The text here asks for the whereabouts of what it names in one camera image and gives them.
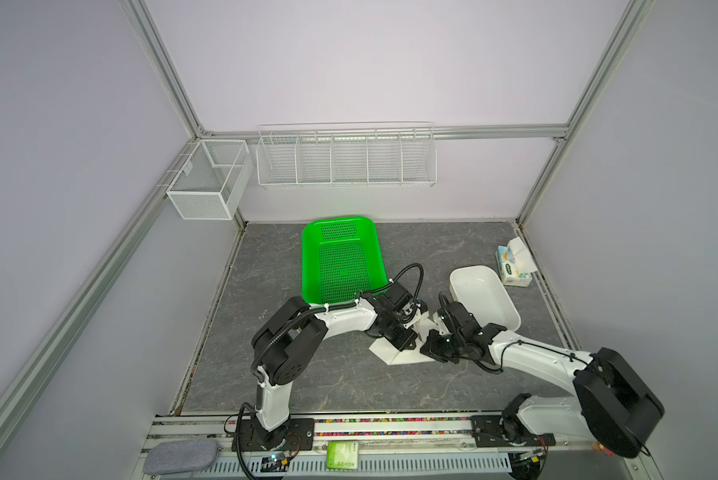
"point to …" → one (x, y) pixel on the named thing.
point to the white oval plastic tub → (481, 291)
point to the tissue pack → (515, 265)
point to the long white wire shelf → (347, 155)
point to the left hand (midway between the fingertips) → (413, 349)
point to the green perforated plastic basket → (341, 260)
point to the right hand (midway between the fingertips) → (421, 352)
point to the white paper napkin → (387, 352)
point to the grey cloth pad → (180, 456)
